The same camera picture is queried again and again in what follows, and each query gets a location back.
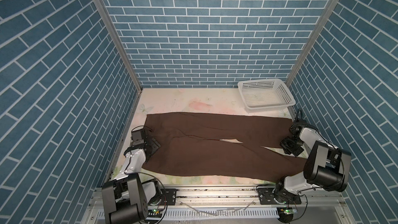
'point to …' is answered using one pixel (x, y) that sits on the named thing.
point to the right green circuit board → (288, 210)
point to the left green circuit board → (155, 213)
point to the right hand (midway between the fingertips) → (284, 148)
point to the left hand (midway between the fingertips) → (153, 146)
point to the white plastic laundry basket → (265, 95)
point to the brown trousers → (195, 143)
